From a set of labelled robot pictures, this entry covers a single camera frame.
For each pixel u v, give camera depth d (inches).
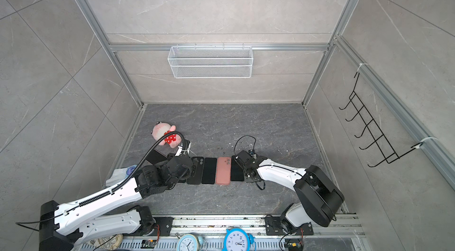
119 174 32.8
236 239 27.0
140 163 35.5
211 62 39.7
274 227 28.7
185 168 21.5
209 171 36.1
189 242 26.3
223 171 35.4
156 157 38.5
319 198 16.7
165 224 28.9
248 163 27.0
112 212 18.5
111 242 26.4
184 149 24.6
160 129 38.6
